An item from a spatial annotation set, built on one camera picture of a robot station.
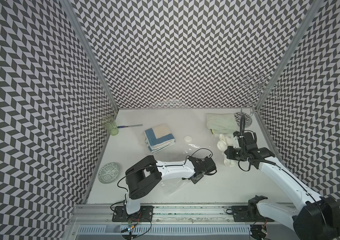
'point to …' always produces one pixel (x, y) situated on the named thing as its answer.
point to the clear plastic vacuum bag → (171, 185)
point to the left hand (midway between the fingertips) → (190, 171)
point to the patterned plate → (108, 173)
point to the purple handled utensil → (129, 126)
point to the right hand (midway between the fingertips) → (226, 155)
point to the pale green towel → (222, 123)
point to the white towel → (222, 144)
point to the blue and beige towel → (159, 137)
